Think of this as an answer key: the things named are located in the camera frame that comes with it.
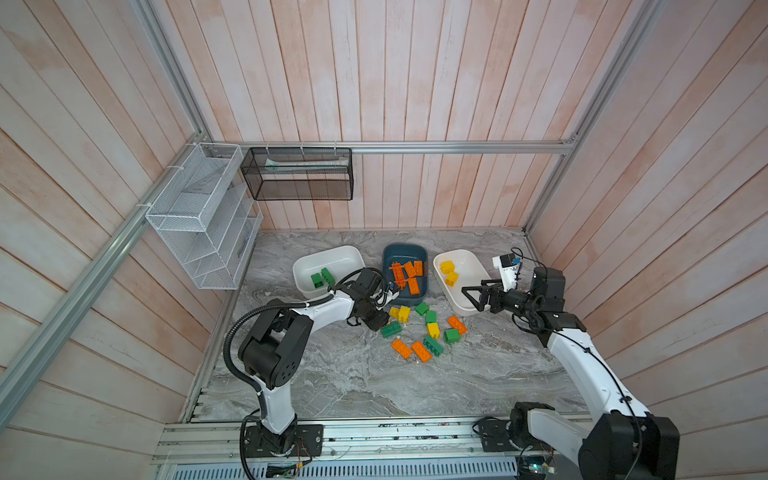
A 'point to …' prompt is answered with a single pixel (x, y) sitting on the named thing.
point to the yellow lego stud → (394, 312)
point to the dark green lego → (390, 329)
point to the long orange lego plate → (399, 274)
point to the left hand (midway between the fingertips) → (378, 320)
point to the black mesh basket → (299, 173)
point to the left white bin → (303, 269)
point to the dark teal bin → (403, 252)
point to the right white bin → (458, 269)
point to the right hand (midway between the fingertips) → (474, 285)
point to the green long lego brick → (433, 345)
